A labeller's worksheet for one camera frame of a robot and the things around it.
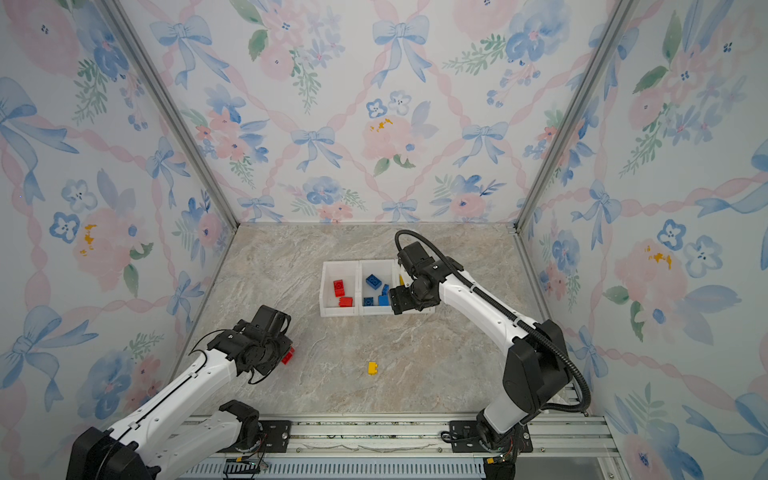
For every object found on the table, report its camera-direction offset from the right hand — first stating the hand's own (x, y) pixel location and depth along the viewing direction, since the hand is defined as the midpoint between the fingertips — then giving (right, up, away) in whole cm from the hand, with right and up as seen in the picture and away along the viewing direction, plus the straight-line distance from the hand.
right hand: (405, 300), depth 84 cm
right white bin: (0, +7, -16) cm, 17 cm away
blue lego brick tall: (-6, -2, +12) cm, 14 cm away
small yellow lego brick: (-9, -19, 0) cm, 21 cm away
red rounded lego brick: (-21, +2, +16) cm, 27 cm away
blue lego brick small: (-6, +1, +13) cm, 15 cm away
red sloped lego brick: (-19, -3, +15) cm, 25 cm away
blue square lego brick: (-11, -2, +12) cm, 17 cm away
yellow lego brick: (-2, +6, -8) cm, 10 cm away
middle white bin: (-6, +7, +19) cm, 21 cm away
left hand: (-32, -12, -1) cm, 35 cm away
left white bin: (-19, +7, +19) cm, 28 cm away
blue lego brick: (-10, +4, +16) cm, 19 cm away
